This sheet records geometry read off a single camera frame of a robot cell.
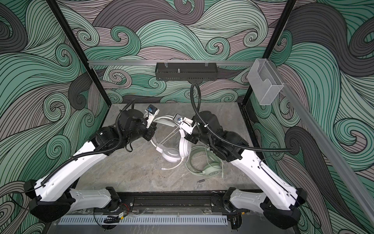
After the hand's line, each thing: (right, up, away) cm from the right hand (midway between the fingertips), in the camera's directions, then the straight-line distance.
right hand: (187, 121), depth 63 cm
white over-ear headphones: (-8, -14, -2) cm, 16 cm away
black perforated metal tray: (0, +32, +32) cm, 46 cm away
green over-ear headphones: (+14, -27, +14) cm, 33 cm away
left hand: (-15, 0, +4) cm, 16 cm away
